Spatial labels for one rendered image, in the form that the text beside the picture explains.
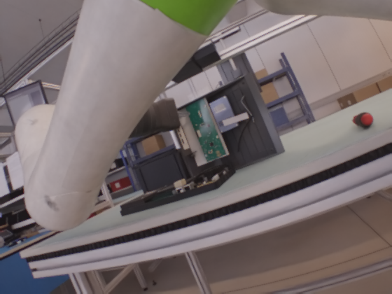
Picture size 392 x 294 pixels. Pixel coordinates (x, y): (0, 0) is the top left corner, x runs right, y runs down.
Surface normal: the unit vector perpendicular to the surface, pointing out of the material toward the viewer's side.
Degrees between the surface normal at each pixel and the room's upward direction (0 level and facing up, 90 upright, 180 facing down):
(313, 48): 90
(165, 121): 97
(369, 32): 90
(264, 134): 90
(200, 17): 160
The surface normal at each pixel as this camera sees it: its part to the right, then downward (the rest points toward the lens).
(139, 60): 0.13, 0.72
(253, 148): -0.69, 0.18
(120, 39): -0.12, 0.58
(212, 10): 0.56, 0.76
